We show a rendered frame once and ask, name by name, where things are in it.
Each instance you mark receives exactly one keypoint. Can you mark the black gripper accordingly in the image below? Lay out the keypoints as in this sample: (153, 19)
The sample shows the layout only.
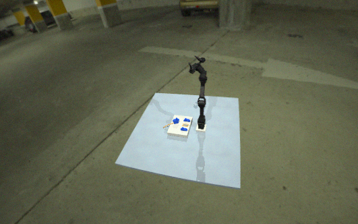
(198, 66)

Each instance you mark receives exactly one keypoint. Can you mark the white flat deck panel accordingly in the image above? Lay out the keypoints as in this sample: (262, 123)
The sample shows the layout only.
(182, 128)

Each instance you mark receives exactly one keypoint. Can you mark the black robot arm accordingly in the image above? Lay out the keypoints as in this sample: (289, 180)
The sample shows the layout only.
(201, 103)

